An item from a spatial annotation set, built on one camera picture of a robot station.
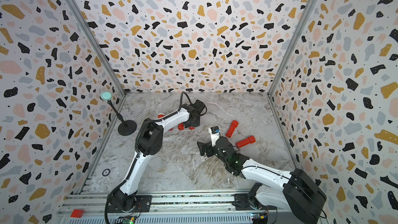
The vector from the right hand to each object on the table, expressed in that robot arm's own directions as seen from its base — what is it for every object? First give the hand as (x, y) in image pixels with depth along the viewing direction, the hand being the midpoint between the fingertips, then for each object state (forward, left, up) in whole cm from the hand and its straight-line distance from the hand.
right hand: (207, 140), depth 82 cm
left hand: (+19, +7, -11) cm, 23 cm away
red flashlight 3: (+15, -15, -12) cm, 24 cm away
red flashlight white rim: (+23, +32, -8) cm, 40 cm away
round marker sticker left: (-14, +55, -12) cm, 58 cm away
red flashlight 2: (-3, +15, +15) cm, 22 cm away
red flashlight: (+15, +11, -11) cm, 21 cm away
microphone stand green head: (+13, +53, -10) cm, 55 cm away
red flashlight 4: (+5, -21, -10) cm, 24 cm away
